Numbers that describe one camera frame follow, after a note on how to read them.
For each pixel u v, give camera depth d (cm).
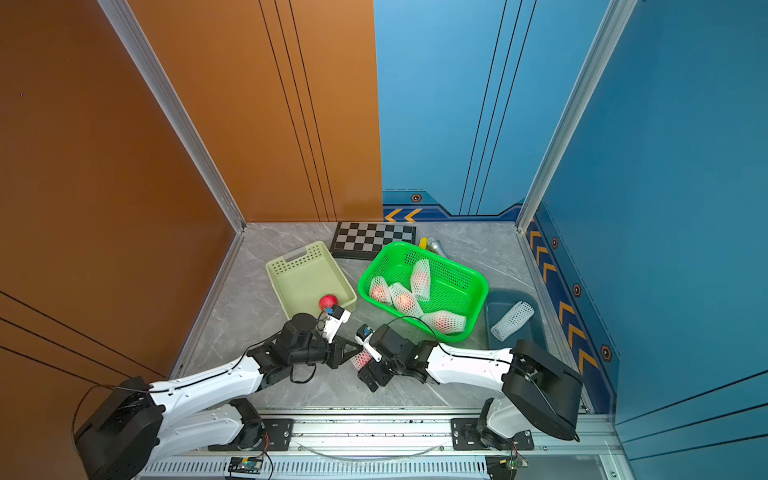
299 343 66
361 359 77
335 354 70
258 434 68
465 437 72
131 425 41
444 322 85
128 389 43
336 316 73
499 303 97
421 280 97
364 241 111
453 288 100
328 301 92
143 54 76
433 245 109
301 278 105
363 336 73
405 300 91
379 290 93
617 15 70
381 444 73
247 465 72
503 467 71
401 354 63
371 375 72
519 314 89
